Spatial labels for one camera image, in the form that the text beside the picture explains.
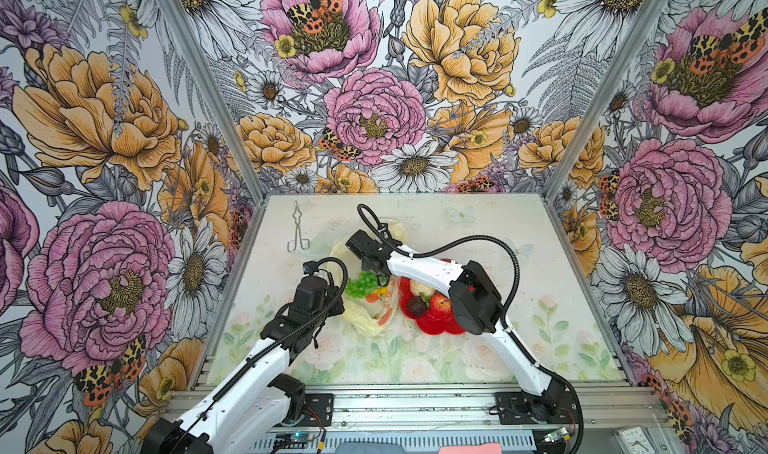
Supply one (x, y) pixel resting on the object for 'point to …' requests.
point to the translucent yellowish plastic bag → (369, 305)
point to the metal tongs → (304, 242)
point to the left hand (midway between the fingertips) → (336, 300)
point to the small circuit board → (292, 440)
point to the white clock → (635, 440)
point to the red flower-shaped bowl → (429, 316)
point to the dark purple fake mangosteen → (417, 306)
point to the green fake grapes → (365, 283)
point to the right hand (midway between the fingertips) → (380, 266)
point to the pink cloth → (486, 448)
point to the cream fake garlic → (417, 287)
